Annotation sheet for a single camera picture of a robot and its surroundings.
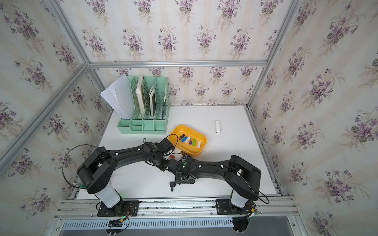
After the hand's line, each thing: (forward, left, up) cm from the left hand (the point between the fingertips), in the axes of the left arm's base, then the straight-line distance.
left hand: (166, 168), depth 88 cm
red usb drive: (+7, -3, +3) cm, 8 cm away
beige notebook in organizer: (+41, +12, +19) cm, 47 cm away
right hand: (-8, -10, +2) cm, 13 cm away
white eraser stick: (+28, -34, +4) cm, 45 cm away
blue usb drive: (+20, -11, +2) cm, 23 cm away
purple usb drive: (+17, -15, +2) cm, 23 cm away
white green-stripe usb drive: (+19, -13, +3) cm, 23 cm away
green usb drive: (+18, -18, +2) cm, 26 cm away
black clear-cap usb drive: (+22, -9, +2) cm, 24 cm away
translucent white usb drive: (+15, -21, +3) cm, 26 cm away
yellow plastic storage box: (+18, -14, +2) cm, 23 cm away
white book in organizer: (+40, +19, +24) cm, 50 cm away
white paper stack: (+40, +32, +23) cm, 57 cm away
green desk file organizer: (+30, +15, +6) cm, 34 cm away
